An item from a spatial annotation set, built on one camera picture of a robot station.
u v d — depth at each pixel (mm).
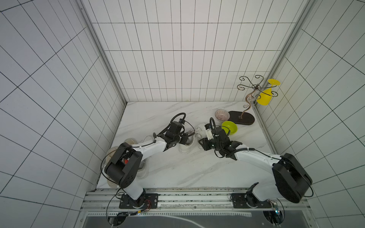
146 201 717
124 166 451
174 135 695
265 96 805
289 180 420
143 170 762
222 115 1097
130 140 920
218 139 658
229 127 1008
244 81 899
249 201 649
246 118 1076
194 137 873
